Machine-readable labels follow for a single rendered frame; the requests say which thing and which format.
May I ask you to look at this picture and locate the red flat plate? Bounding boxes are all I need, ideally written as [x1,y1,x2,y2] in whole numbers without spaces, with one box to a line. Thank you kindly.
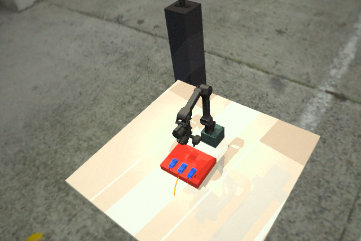
[160,143,217,189]

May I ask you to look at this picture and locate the blue micro servo with orange cable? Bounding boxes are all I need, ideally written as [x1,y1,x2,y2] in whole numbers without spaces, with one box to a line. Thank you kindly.
[175,163,188,187]

